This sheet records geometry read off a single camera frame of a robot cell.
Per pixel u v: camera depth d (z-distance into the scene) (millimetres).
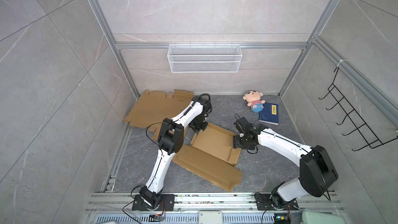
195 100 717
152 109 1105
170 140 601
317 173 430
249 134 634
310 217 686
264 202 730
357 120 659
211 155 883
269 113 1072
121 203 748
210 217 686
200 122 838
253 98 1098
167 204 733
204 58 1005
